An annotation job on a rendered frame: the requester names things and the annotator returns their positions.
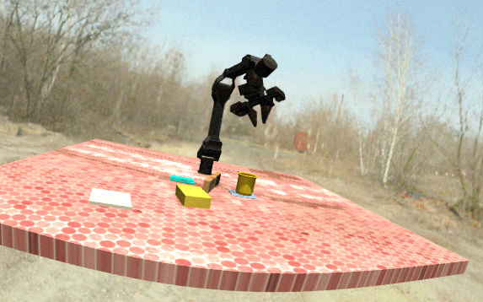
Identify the yellow block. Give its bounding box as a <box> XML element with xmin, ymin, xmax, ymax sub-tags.
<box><xmin>175</xmin><ymin>184</ymin><xmax>212</xmax><ymax>209</ymax></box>

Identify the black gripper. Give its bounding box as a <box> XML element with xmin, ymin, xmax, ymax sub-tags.
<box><xmin>230</xmin><ymin>81</ymin><xmax>286</xmax><ymax>127</ymax></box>

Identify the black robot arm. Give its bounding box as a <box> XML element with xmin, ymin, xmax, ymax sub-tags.
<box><xmin>197</xmin><ymin>53</ymin><xmax>277</xmax><ymax>175</ymax></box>

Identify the yellow cup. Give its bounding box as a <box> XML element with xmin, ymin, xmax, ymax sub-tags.
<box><xmin>236</xmin><ymin>172</ymin><xmax>258</xmax><ymax>196</ymax></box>

